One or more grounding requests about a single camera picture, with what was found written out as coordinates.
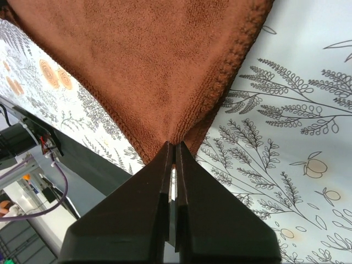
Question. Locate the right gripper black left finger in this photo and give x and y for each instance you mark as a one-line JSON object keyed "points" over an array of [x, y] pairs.
{"points": [[131, 225]]}

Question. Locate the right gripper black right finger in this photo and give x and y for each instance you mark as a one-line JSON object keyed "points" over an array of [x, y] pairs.
{"points": [[212, 225]]}

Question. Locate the brown towel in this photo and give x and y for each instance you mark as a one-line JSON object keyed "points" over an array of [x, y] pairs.
{"points": [[160, 69]]}

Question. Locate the floral table mat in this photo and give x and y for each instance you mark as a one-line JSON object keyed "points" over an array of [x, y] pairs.
{"points": [[281, 142]]}

